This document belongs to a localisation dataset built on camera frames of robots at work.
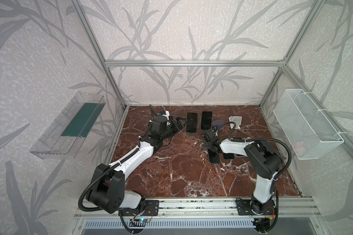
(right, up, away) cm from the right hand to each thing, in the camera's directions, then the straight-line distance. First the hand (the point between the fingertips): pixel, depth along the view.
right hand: (209, 138), depth 100 cm
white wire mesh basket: (+38, +7, -37) cm, 54 cm away
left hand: (-16, +13, -19) cm, 29 cm away
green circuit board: (-37, -36, -30) cm, 59 cm away
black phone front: (+10, -10, -9) cm, 17 cm away
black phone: (-2, +13, -1) cm, 13 cm away
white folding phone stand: (+20, +12, +2) cm, 24 cm away
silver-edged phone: (+2, -12, -6) cm, 14 cm away
